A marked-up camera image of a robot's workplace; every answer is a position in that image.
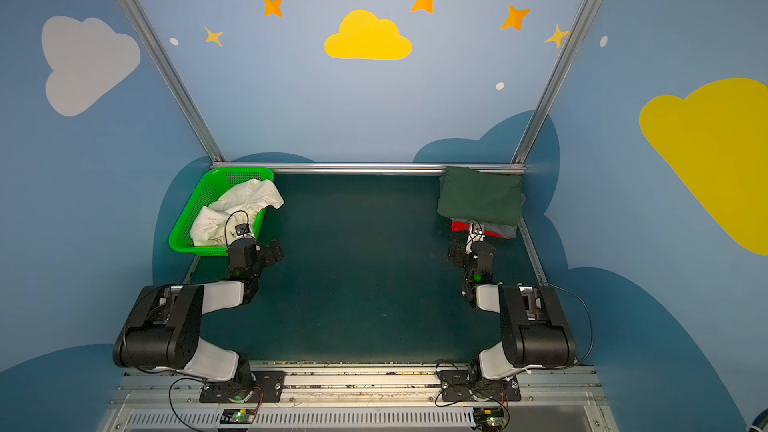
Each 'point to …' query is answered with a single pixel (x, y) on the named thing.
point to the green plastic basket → (218, 182)
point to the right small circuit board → (489, 418)
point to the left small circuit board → (238, 416)
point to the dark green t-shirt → (495, 198)
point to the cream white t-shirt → (244, 203)
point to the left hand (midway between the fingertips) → (267, 243)
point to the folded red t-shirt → (466, 227)
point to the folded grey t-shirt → (508, 231)
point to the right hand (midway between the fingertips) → (473, 239)
